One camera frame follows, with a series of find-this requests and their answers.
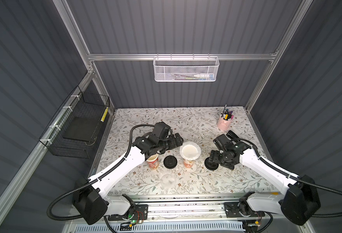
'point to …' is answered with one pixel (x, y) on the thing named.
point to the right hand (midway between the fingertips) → (217, 161)
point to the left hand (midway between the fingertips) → (180, 144)
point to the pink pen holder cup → (223, 124)
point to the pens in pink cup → (227, 114)
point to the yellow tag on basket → (104, 114)
